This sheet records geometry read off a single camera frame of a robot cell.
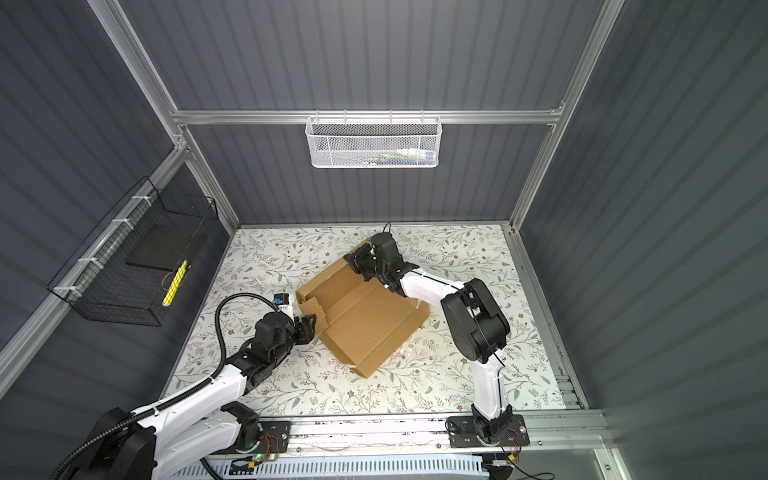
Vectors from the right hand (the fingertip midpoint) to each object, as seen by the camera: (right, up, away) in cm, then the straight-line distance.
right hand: (343, 258), depth 89 cm
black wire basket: (-50, -3, -17) cm, 53 cm away
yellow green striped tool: (-37, -9, -21) cm, 43 cm away
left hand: (-10, -17, -3) cm, 20 cm away
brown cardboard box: (+5, -20, +5) cm, 21 cm away
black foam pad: (-43, +3, -13) cm, 45 cm away
